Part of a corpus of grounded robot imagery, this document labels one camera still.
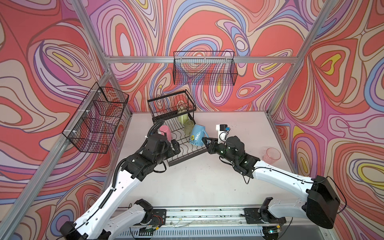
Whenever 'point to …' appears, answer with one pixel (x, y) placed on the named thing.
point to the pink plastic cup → (165, 129)
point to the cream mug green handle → (182, 119)
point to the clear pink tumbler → (271, 155)
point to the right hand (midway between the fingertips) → (201, 142)
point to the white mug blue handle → (198, 132)
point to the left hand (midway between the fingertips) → (173, 146)
